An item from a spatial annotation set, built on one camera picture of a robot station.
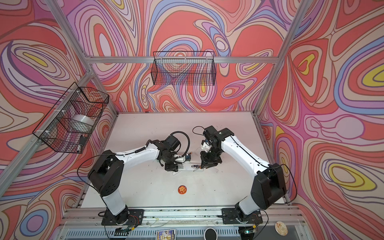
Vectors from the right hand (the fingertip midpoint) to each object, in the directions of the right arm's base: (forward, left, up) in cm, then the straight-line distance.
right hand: (206, 169), depth 76 cm
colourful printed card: (-26, +19, -11) cm, 34 cm away
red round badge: (-6, +13, -13) cm, 19 cm away
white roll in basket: (+16, +60, +21) cm, 65 cm away
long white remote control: (+6, +9, -9) cm, 14 cm away
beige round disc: (-25, -35, -13) cm, 45 cm away
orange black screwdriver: (+7, +4, -11) cm, 13 cm away
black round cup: (-26, 0, -8) cm, 28 cm away
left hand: (+9, +16, -10) cm, 20 cm away
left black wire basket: (+18, +69, +17) cm, 73 cm away
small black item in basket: (+12, +62, +13) cm, 64 cm away
